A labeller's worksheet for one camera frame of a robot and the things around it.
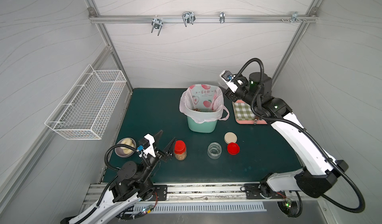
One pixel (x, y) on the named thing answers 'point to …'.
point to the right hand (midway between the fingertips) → (228, 78)
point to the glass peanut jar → (214, 150)
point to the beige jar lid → (230, 137)
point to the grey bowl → (119, 151)
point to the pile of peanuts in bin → (197, 109)
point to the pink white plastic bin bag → (203, 103)
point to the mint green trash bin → (205, 127)
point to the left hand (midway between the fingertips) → (168, 136)
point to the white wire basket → (89, 109)
